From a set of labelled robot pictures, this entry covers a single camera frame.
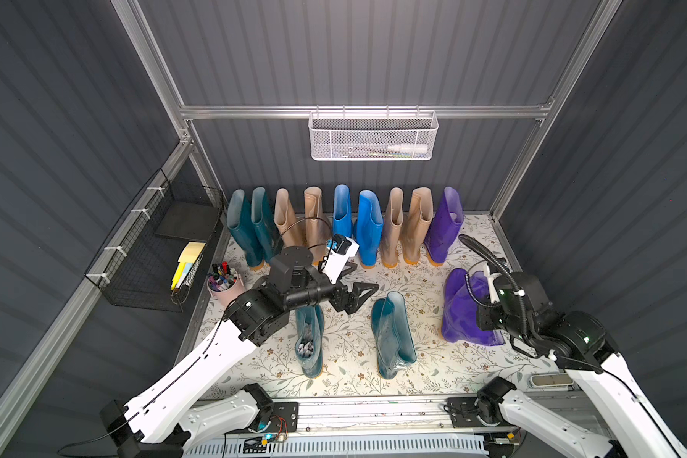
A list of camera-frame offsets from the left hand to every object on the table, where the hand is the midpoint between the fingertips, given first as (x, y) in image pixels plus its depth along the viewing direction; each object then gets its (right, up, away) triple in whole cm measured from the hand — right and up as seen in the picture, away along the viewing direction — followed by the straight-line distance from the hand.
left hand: (369, 282), depth 60 cm
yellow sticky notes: (-46, +4, +12) cm, 48 cm away
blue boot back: (-7, +16, +24) cm, 30 cm away
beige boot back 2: (+9, +11, +26) cm, 30 cm away
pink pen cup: (-42, -4, +25) cm, 49 cm away
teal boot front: (-14, -15, +4) cm, 20 cm away
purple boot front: (+25, +14, +28) cm, 39 cm away
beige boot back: (-14, +13, +27) cm, 33 cm away
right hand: (+28, -5, +6) cm, 29 cm away
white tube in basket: (+16, +40, +33) cm, 54 cm away
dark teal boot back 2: (-30, +16, +24) cm, 42 cm away
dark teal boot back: (-36, +14, +23) cm, 45 cm away
